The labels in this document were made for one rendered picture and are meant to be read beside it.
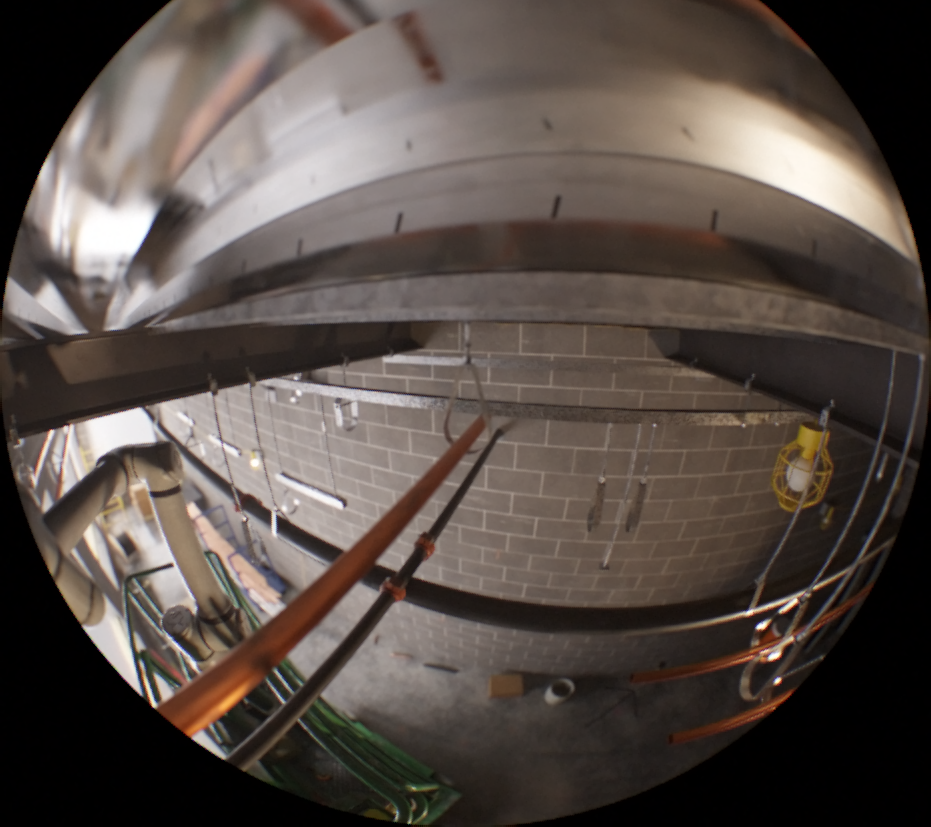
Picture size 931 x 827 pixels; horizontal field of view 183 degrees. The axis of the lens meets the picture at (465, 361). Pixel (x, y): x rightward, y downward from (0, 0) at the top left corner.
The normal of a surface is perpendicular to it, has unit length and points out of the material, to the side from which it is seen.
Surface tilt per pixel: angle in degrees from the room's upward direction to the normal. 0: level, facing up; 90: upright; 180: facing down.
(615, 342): 90
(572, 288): 90
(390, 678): 0
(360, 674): 0
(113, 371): 90
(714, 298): 90
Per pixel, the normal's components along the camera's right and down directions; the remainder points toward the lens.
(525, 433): -0.31, 0.11
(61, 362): 0.95, 0.04
